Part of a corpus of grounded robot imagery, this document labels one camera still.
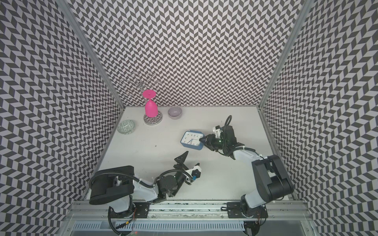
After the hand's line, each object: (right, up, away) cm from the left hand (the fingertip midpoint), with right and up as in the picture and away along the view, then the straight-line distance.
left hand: (191, 157), depth 77 cm
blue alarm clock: (-1, +8, +11) cm, 14 cm away
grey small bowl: (-14, +25, +31) cm, 43 cm away
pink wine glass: (-26, +27, +14) cm, 40 cm away
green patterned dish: (-47, +15, +26) cm, 56 cm away
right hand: (+5, +6, +9) cm, 12 cm away
